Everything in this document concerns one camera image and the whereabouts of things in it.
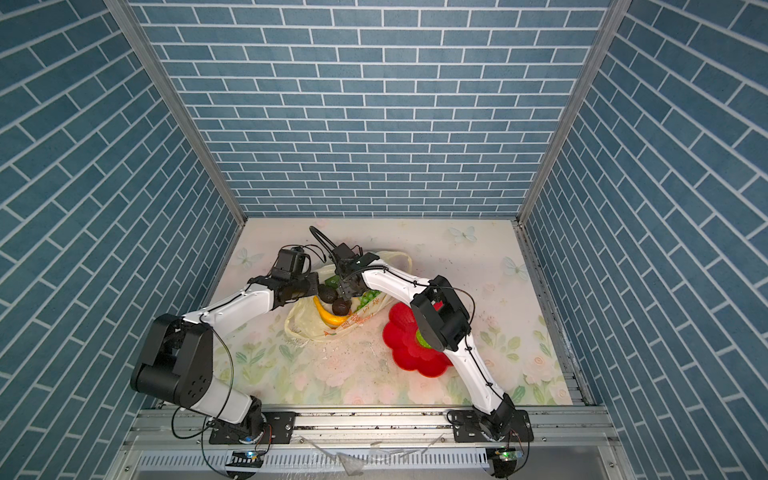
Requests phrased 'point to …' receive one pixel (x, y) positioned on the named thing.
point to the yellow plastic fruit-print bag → (305, 321)
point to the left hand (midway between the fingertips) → (317, 281)
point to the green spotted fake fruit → (422, 340)
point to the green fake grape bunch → (367, 297)
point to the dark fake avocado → (327, 294)
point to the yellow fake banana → (330, 319)
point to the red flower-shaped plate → (407, 351)
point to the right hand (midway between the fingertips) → (353, 283)
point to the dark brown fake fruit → (341, 306)
